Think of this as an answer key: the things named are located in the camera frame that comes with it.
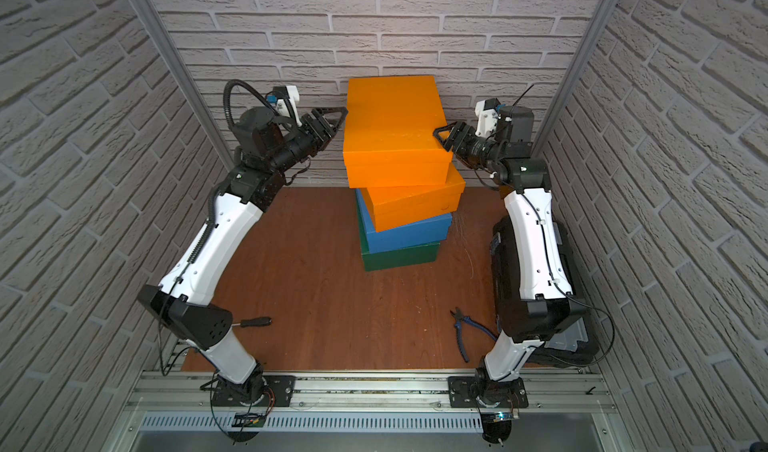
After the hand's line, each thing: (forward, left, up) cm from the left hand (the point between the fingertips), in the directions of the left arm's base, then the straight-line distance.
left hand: (351, 108), depth 61 cm
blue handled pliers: (-26, -30, -51) cm, 65 cm away
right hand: (+1, -22, -8) cm, 23 cm away
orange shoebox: (-11, -10, -19) cm, 24 cm away
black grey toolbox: (-39, -49, -35) cm, 72 cm away
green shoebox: (-4, -11, -54) cm, 55 cm away
